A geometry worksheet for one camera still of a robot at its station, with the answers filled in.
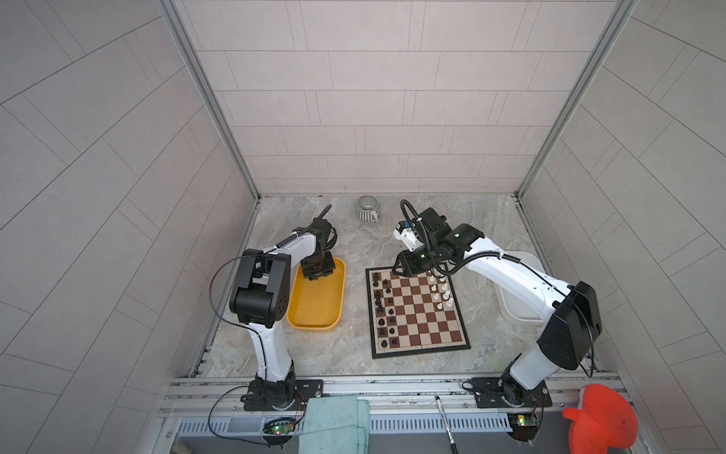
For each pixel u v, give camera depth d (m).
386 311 0.84
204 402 0.71
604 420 0.64
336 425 0.67
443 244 0.58
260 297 0.50
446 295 0.86
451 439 0.65
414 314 0.83
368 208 1.04
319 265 0.81
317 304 0.87
